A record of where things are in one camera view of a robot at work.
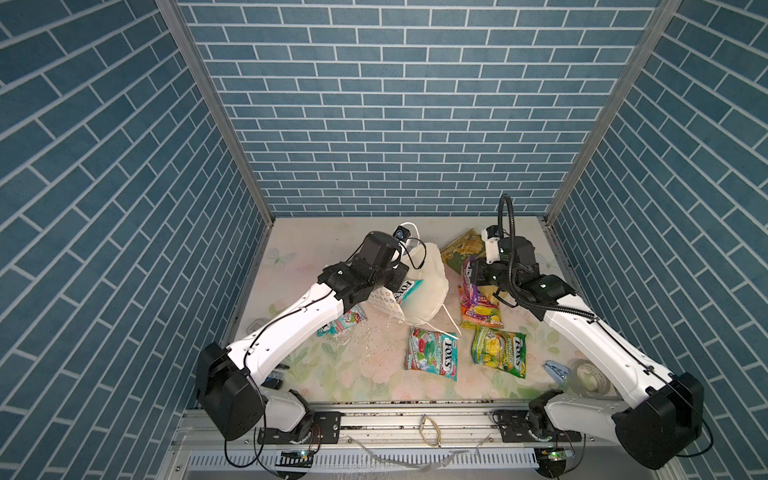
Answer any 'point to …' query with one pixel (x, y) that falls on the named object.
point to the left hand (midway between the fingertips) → (401, 263)
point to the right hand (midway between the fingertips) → (467, 258)
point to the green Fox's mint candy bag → (350, 319)
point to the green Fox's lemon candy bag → (500, 349)
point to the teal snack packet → (432, 351)
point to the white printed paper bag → (426, 304)
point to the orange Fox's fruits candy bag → (478, 310)
